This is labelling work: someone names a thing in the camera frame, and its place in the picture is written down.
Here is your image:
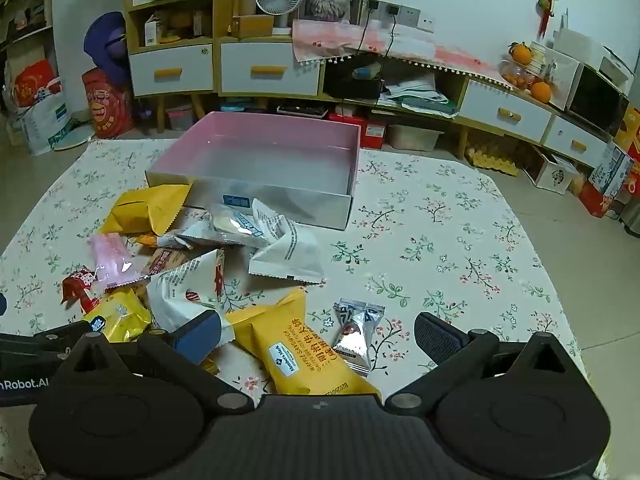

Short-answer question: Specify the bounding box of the white double wall socket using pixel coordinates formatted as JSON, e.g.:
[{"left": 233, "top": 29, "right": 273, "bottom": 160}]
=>
[{"left": 367, "top": 0, "right": 420, "bottom": 27}]

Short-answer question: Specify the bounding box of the floral tablecloth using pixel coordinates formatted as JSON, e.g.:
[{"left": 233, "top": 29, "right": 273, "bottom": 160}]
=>
[{"left": 0, "top": 137, "right": 586, "bottom": 480}]

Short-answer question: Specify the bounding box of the small silver candy packet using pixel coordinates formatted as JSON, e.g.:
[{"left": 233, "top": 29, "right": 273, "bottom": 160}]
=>
[{"left": 332, "top": 299, "right": 386, "bottom": 377}]

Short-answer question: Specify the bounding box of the pale round floor pad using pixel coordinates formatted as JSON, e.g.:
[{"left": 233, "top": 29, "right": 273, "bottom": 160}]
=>
[{"left": 52, "top": 127, "right": 95, "bottom": 152}]

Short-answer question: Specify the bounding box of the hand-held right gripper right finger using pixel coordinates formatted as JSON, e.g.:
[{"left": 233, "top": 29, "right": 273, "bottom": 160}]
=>
[{"left": 384, "top": 312, "right": 586, "bottom": 413}]

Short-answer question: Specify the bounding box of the small yellow packet blue label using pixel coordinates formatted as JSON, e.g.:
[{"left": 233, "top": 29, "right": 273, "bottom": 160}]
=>
[{"left": 85, "top": 287, "right": 151, "bottom": 343}]

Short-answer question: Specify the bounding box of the yellow egg carton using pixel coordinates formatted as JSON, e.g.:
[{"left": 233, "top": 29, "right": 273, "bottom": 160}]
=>
[{"left": 465, "top": 147, "right": 521, "bottom": 177}]

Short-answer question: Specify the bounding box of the orange red printed box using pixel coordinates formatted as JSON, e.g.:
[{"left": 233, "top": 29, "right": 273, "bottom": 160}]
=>
[{"left": 612, "top": 107, "right": 640, "bottom": 161}]

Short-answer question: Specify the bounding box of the clear box pink lid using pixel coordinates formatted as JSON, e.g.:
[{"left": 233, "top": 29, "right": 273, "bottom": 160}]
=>
[{"left": 165, "top": 105, "right": 196, "bottom": 132}]

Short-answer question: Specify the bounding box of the yellow wooden shelf cabinet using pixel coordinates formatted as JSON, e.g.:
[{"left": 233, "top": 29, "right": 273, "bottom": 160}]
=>
[{"left": 122, "top": 0, "right": 326, "bottom": 133}]

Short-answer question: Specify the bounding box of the white printed sack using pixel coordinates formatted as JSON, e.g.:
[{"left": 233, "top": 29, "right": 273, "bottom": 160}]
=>
[{"left": 2, "top": 77, "right": 76, "bottom": 156}]

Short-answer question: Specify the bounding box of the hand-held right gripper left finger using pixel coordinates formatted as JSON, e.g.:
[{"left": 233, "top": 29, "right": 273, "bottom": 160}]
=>
[{"left": 52, "top": 310, "right": 256, "bottom": 414}]

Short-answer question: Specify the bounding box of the purple fabric object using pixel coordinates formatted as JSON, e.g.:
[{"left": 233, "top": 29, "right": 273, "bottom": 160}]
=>
[{"left": 82, "top": 11, "right": 132, "bottom": 86}]

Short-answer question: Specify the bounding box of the white carton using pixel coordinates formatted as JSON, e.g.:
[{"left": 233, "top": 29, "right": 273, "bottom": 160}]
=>
[{"left": 145, "top": 14, "right": 166, "bottom": 47}]

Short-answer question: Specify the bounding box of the pile of folded cloths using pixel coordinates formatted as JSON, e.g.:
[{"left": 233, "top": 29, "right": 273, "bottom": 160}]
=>
[{"left": 382, "top": 75, "right": 461, "bottom": 115}]

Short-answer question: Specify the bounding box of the cluttered shelf rack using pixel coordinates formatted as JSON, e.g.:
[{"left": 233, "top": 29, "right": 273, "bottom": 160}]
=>
[{"left": 0, "top": 0, "right": 53, "bottom": 53}]

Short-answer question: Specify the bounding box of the red gift box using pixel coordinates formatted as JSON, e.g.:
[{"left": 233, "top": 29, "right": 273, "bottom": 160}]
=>
[{"left": 579, "top": 180, "right": 626, "bottom": 219}]

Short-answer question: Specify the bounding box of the clear wafer packet blue label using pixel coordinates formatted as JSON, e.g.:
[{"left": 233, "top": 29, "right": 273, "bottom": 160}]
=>
[{"left": 210, "top": 202, "right": 271, "bottom": 248}]

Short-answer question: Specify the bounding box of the flat red box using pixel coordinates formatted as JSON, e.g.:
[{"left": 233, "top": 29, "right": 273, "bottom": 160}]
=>
[{"left": 327, "top": 112, "right": 386, "bottom": 150}]

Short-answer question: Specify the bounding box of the white snack packet grey print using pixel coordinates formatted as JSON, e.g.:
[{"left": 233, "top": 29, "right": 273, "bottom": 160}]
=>
[
  {"left": 249, "top": 199, "right": 326, "bottom": 286},
  {"left": 147, "top": 249, "right": 236, "bottom": 356}
]

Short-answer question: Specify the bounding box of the brown biscuit packet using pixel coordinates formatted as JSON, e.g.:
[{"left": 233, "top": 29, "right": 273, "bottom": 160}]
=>
[{"left": 145, "top": 247, "right": 198, "bottom": 276}]

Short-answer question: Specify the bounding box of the low wooden cabinet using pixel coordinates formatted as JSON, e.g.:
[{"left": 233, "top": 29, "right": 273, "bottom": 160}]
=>
[{"left": 320, "top": 52, "right": 633, "bottom": 181}]

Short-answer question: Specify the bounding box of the plain mustard yellow snack packet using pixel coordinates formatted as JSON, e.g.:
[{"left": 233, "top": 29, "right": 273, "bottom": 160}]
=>
[{"left": 100, "top": 185, "right": 193, "bottom": 237}]

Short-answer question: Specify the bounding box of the pink silver cardboard box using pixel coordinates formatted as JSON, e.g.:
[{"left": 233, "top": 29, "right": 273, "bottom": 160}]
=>
[{"left": 145, "top": 112, "right": 362, "bottom": 231}]

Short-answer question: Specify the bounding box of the red patterned bag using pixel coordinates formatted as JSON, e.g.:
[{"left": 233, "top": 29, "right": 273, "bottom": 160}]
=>
[{"left": 12, "top": 59, "right": 63, "bottom": 106}]

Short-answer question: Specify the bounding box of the yellow snack packet blue label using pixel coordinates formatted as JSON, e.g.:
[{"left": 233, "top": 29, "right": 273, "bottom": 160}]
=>
[{"left": 227, "top": 287, "right": 378, "bottom": 396}]

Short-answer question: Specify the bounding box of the pink snack packet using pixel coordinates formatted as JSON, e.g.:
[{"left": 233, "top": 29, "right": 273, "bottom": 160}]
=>
[{"left": 90, "top": 234, "right": 146, "bottom": 288}]

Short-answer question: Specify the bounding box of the white drawer yellow handle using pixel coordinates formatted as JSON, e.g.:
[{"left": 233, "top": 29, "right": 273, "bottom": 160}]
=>
[
  {"left": 459, "top": 80, "right": 553, "bottom": 143},
  {"left": 220, "top": 42, "right": 321, "bottom": 97},
  {"left": 542, "top": 116, "right": 608, "bottom": 167},
  {"left": 129, "top": 44, "right": 213, "bottom": 97}
]

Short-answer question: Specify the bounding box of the white printed paper bag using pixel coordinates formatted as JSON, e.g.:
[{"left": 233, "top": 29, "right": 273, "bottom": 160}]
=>
[{"left": 547, "top": 27, "right": 583, "bottom": 111}]

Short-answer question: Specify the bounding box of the blue white printed box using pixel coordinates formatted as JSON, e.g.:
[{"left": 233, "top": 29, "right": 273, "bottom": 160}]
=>
[{"left": 587, "top": 141, "right": 635, "bottom": 196}]

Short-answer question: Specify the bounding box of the pink tasselled cloth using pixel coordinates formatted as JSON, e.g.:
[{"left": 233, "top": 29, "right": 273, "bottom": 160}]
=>
[{"left": 291, "top": 19, "right": 521, "bottom": 92}]

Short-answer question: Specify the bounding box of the black microwave oven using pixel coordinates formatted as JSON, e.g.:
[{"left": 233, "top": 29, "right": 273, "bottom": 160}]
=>
[{"left": 567, "top": 65, "right": 632, "bottom": 137}]

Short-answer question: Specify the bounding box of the white box with drawing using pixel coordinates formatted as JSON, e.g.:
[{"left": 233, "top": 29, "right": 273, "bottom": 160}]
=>
[{"left": 522, "top": 147, "right": 582, "bottom": 195}]

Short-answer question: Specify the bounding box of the red printed bag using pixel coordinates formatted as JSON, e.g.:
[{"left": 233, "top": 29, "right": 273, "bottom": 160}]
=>
[{"left": 81, "top": 67, "right": 135, "bottom": 138}]

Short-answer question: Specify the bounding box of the small red snack packet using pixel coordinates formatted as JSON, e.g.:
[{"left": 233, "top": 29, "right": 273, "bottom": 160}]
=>
[{"left": 62, "top": 267, "right": 98, "bottom": 311}]

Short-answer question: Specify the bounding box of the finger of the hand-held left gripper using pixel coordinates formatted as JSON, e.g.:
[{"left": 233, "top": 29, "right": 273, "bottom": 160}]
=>
[{"left": 0, "top": 322, "right": 93, "bottom": 361}]

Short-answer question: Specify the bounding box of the white plastic container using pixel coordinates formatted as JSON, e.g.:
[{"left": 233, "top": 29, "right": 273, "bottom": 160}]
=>
[{"left": 387, "top": 124, "right": 445, "bottom": 153}]

